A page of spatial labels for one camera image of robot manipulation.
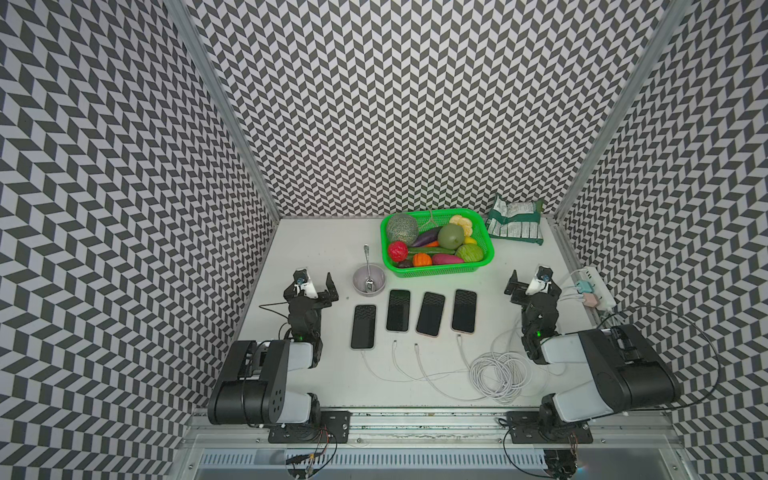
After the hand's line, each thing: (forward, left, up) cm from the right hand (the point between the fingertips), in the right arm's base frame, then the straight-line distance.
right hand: (530, 278), depth 90 cm
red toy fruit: (+11, +40, 0) cm, 41 cm away
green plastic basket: (+25, +25, +1) cm, 36 cm away
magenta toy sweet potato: (+9, +25, -3) cm, 27 cm away
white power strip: (-3, -26, -8) cm, 27 cm away
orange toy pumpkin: (+10, +32, -3) cm, 34 cm away
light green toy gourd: (+10, +16, -1) cm, 19 cm away
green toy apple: (+18, +22, -1) cm, 29 cm away
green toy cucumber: (+14, +35, -3) cm, 38 cm away
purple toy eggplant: (+20, +30, -4) cm, 36 cm away
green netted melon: (+18, +39, +3) cm, 43 cm away
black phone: (-6, +19, -10) cm, 22 cm away
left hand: (0, +66, +1) cm, 66 cm away
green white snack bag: (+26, -4, -3) cm, 27 cm away
